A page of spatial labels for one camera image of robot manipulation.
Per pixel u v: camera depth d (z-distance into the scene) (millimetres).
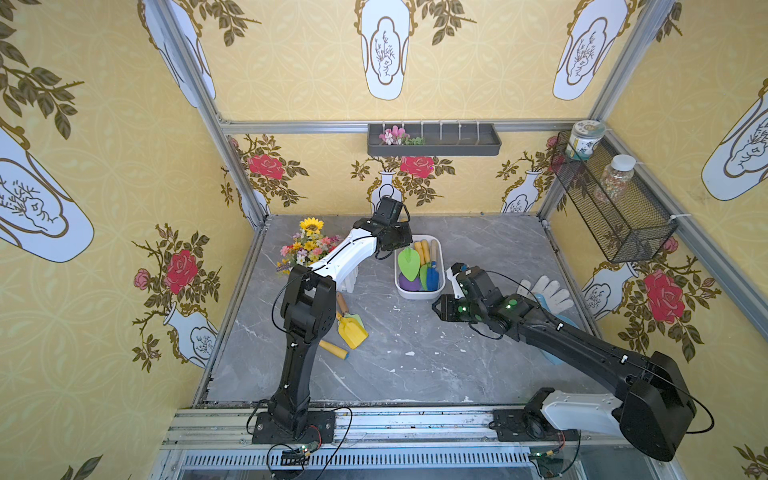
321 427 733
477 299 621
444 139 924
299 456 717
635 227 798
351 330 889
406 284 967
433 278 976
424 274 976
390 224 764
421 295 966
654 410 392
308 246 901
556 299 962
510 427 727
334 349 855
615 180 724
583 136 849
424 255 1031
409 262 929
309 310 564
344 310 940
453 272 762
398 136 879
